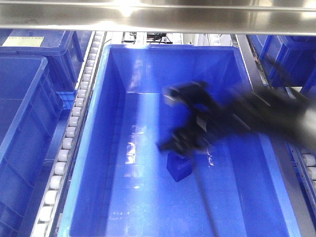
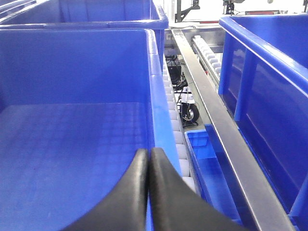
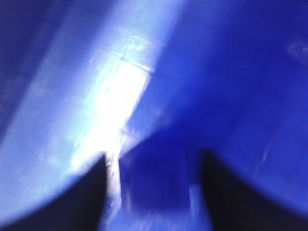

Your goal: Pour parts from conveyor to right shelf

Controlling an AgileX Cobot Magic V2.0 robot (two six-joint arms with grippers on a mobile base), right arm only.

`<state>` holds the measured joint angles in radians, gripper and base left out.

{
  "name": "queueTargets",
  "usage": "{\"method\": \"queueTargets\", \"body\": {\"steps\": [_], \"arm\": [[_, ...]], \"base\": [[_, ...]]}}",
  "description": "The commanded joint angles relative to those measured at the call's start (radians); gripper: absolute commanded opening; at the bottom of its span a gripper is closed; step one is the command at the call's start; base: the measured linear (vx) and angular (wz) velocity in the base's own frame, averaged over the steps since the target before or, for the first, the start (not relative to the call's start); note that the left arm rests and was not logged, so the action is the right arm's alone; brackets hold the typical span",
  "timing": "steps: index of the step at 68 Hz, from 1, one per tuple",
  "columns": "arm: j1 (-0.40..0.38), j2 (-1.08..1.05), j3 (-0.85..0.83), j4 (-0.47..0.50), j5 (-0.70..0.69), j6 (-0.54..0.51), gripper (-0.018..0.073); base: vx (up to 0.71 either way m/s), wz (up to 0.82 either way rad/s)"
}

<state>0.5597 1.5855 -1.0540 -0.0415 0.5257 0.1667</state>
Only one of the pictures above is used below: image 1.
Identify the black arm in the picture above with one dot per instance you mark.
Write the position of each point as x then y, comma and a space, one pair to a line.
271, 116

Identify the blue plastic box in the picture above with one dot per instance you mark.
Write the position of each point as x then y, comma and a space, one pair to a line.
179, 168

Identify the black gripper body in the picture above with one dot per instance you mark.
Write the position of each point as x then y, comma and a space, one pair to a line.
209, 121

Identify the blue plastic bin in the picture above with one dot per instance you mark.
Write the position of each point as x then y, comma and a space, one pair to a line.
309, 86
24, 123
123, 172
61, 49
279, 49

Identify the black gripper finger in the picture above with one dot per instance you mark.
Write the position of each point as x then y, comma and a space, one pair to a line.
196, 148
172, 144

